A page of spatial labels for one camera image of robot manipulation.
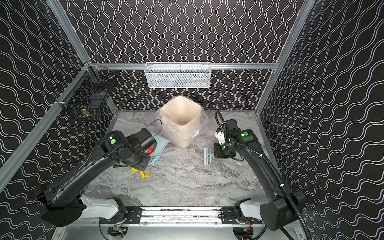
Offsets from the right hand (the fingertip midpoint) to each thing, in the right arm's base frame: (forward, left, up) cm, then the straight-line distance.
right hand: (217, 154), depth 76 cm
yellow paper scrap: (-5, +42, -16) cm, 45 cm away
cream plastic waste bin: (+32, +22, -8) cm, 40 cm away
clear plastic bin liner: (+25, +5, +1) cm, 26 cm away
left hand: (-9, +33, +7) cm, 35 cm away
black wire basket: (+35, +79, +10) cm, 87 cm away
